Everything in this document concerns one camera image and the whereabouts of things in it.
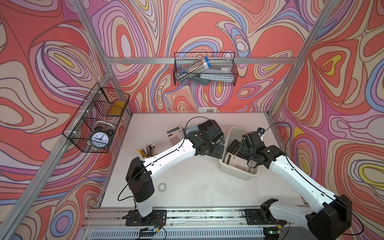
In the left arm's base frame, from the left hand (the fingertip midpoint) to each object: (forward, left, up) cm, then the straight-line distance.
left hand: (216, 150), depth 78 cm
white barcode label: (+49, +1, -16) cm, 52 cm away
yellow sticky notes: (+17, +53, +14) cm, 58 cm away
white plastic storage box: (+15, -12, -5) cm, 20 cm away
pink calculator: (0, -16, -14) cm, 21 cm away
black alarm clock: (-1, +55, +12) cm, 56 cm away
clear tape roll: (-13, +30, -19) cm, 38 cm away
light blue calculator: (+28, +13, -15) cm, 34 cm away
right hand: (+2, -19, -2) cm, 20 cm away
